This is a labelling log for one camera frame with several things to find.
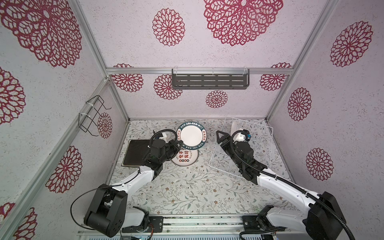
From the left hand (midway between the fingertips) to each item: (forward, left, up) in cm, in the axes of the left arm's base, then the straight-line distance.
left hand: (183, 143), depth 84 cm
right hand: (-1, -18, +10) cm, 21 cm away
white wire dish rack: (+23, -58, -20) cm, 66 cm away
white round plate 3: (+16, -33, -6) cm, 37 cm away
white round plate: (+1, -1, -17) cm, 18 cm away
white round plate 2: (+6, -6, 0) cm, 8 cm away
